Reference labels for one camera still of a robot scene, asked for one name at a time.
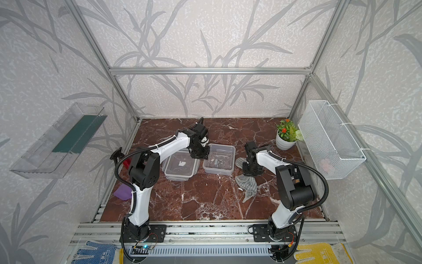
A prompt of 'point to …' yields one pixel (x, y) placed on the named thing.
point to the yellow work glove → (323, 253)
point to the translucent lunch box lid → (181, 165)
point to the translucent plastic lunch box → (221, 160)
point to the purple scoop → (124, 192)
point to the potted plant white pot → (283, 144)
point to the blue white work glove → (106, 253)
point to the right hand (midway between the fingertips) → (247, 172)
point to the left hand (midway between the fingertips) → (208, 158)
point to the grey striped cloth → (248, 184)
